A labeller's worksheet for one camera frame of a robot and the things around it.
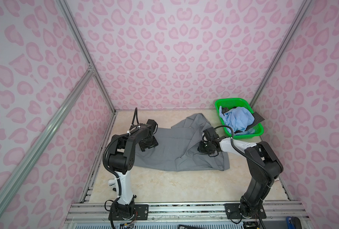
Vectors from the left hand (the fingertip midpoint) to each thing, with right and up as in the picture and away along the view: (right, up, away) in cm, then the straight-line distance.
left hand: (151, 145), depth 98 cm
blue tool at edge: (+71, -33, -29) cm, 84 cm away
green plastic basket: (+65, +32, +18) cm, 75 cm away
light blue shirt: (+59, +19, -3) cm, 62 cm away
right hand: (+33, -1, -3) cm, 33 cm away
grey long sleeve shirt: (+18, -2, -1) cm, 18 cm away
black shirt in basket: (+74, +18, +1) cm, 76 cm away
